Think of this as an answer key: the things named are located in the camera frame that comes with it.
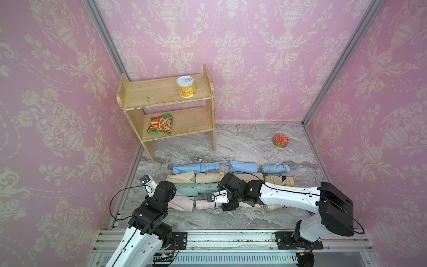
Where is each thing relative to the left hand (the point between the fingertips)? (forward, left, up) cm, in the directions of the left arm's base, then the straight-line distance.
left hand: (165, 187), depth 78 cm
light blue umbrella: (+16, -59, -8) cm, 61 cm away
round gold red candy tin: (+36, -65, -7) cm, 75 cm away
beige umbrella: (+8, -63, -9) cm, 64 cm away
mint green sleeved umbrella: (+4, -19, -8) cm, 21 cm away
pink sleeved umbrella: (-5, -18, -7) cm, 20 cm away
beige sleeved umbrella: (+10, -20, -7) cm, 23 cm away
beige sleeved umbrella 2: (-5, -49, -11) cm, 50 cm away
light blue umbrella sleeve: (+14, -3, -7) cm, 16 cm away
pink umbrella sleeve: (-4, -8, -8) cm, 12 cm away
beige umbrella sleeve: (+9, -9, -8) cm, 15 cm away
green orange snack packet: (+31, +7, +11) cm, 34 cm away
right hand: (-1, -27, -5) cm, 27 cm away
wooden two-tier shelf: (+59, +14, -1) cm, 60 cm away
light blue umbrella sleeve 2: (+16, -41, -8) cm, 45 cm away
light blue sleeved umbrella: (+16, -20, -8) cm, 27 cm away
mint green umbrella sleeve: (+3, -9, -9) cm, 13 cm away
